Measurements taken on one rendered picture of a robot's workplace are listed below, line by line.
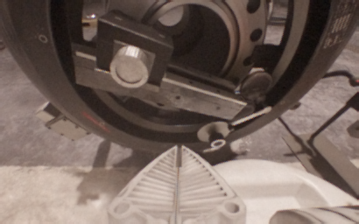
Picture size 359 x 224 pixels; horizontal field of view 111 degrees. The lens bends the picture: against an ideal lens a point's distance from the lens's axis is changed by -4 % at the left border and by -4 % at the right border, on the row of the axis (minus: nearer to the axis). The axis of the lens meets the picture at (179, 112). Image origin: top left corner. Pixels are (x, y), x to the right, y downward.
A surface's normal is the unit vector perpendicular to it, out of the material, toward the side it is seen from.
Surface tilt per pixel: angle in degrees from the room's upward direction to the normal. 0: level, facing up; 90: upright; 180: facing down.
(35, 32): 90
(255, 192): 69
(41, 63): 90
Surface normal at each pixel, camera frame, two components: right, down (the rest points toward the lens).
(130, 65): 0.11, 0.70
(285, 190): -0.01, 0.40
